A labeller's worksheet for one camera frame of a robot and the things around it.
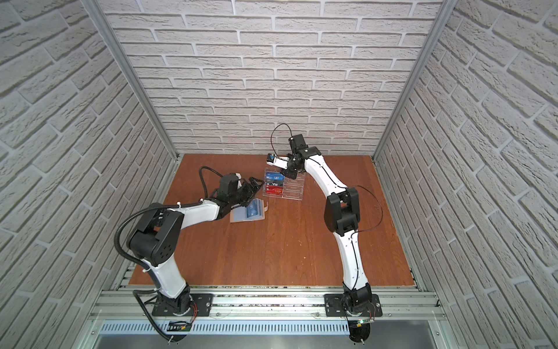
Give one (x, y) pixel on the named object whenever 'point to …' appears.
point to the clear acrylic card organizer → (293, 188)
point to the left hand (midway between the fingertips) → (265, 184)
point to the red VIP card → (274, 190)
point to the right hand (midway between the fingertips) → (289, 167)
